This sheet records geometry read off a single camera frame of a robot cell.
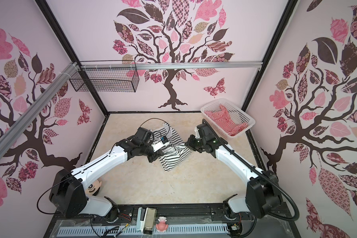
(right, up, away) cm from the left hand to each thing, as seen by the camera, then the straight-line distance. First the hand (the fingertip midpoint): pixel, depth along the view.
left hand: (161, 154), depth 82 cm
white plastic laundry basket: (+54, +25, +30) cm, 67 cm away
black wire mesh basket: (-37, +49, +13) cm, 63 cm away
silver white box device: (-6, -29, -12) cm, 32 cm away
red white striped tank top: (+44, +23, +33) cm, 60 cm away
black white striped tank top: (+8, +2, -4) cm, 9 cm away
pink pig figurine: (+2, -31, -13) cm, 34 cm away
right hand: (+13, +8, 0) cm, 15 cm away
